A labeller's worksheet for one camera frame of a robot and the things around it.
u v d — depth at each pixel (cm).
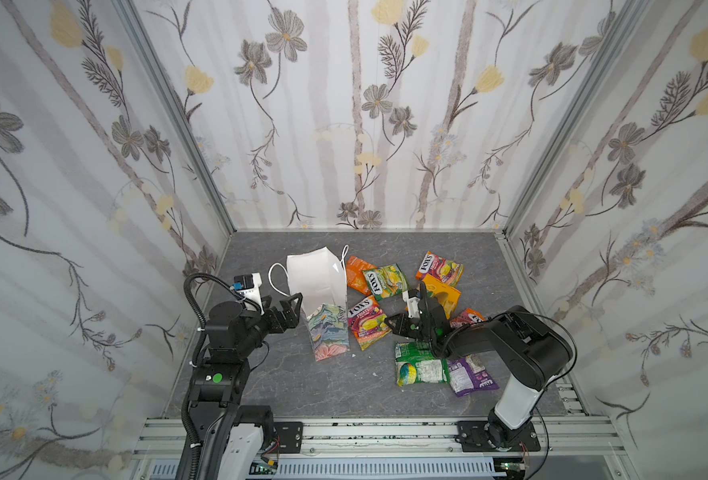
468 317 93
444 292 96
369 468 70
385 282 101
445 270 105
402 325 83
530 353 49
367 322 91
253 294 61
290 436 73
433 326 75
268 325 62
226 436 46
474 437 73
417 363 84
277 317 61
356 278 104
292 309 64
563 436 76
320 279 88
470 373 82
